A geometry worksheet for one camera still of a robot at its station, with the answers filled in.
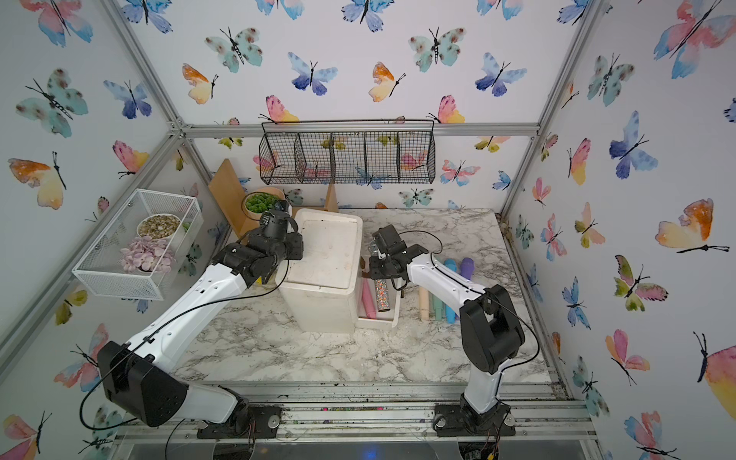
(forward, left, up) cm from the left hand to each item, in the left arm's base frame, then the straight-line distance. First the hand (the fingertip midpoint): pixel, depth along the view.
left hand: (298, 236), depth 80 cm
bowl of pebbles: (-3, +32, +9) cm, 33 cm away
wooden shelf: (+28, +31, -8) cm, 43 cm away
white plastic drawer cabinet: (-17, -8, 0) cm, 19 cm away
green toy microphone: (-10, -41, -23) cm, 48 cm away
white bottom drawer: (-16, -23, -20) cm, 34 cm away
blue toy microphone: (-13, -45, -24) cm, 52 cm away
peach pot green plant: (+22, +18, -6) cm, 29 cm away
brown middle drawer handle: (-5, -18, -7) cm, 19 cm away
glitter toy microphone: (-10, -23, -16) cm, 30 cm away
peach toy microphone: (-9, -37, -24) cm, 45 cm away
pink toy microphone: (-7, -19, -23) cm, 30 cm away
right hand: (-1, -22, -13) cm, 26 cm away
